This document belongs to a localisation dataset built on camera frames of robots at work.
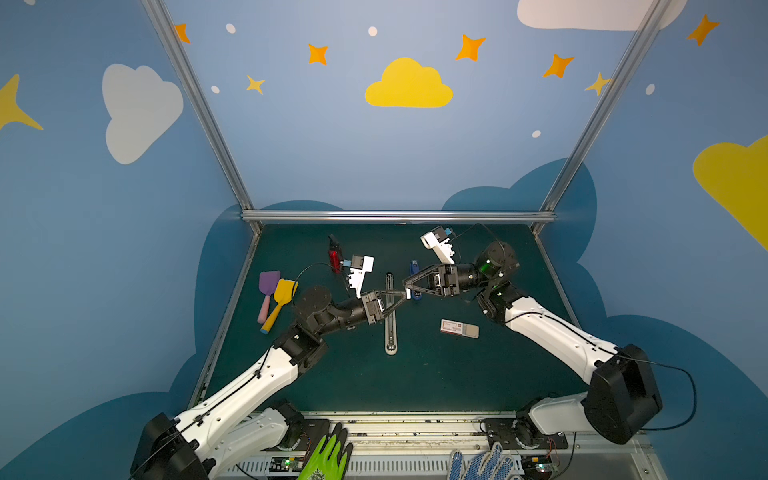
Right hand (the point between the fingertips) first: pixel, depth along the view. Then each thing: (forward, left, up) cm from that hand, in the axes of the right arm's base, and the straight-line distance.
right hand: (410, 286), depth 62 cm
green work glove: (-28, +17, -33) cm, 47 cm away
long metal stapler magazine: (+4, +4, -34) cm, 34 cm away
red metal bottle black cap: (+29, +25, -26) cm, 46 cm away
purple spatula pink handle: (+22, +48, -33) cm, 62 cm away
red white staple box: (+9, -15, -35) cm, 39 cm away
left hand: (-3, 0, -1) cm, 3 cm away
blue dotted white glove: (-27, -21, -34) cm, 49 cm away
